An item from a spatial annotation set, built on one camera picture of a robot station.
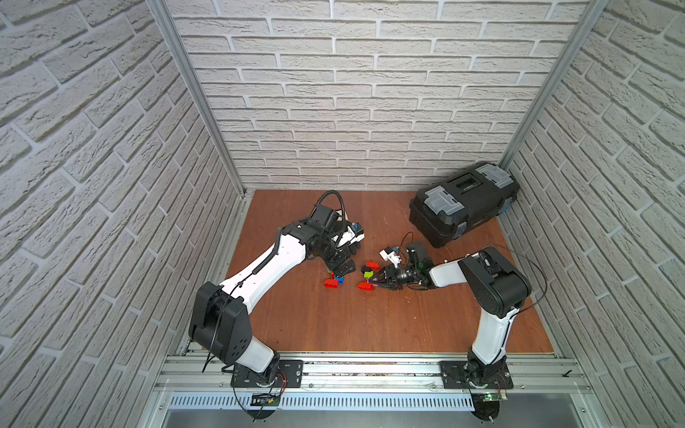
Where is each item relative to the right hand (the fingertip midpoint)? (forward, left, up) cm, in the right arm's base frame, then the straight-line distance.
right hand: (374, 282), depth 89 cm
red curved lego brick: (+1, +15, 0) cm, 15 cm away
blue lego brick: (+2, +12, 0) cm, 12 cm away
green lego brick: (+2, +2, +2) cm, 3 cm away
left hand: (+4, +9, +13) cm, 16 cm away
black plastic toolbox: (+17, -24, +15) cm, 33 cm away
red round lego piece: (+6, 0, +2) cm, 6 cm away
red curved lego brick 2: (-2, +3, +1) cm, 4 cm away
